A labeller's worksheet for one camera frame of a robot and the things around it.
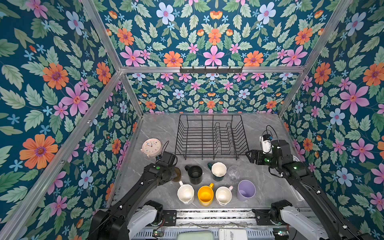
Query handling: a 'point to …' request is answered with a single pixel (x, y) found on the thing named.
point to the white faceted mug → (185, 192)
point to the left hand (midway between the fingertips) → (174, 172)
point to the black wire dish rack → (206, 137)
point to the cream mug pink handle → (223, 195)
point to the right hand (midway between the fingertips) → (252, 152)
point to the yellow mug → (205, 194)
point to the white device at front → (233, 234)
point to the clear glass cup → (234, 173)
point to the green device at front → (196, 235)
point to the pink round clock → (151, 147)
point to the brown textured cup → (179, 174)
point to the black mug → (195, 173)
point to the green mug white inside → (218, 170)
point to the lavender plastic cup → (246, 189)
